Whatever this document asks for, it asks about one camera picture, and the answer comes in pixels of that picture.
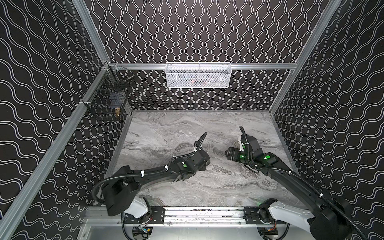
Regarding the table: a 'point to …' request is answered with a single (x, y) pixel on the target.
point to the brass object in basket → (117, 110)
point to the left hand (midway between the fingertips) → (208, 161)
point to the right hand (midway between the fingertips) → (232, 153)
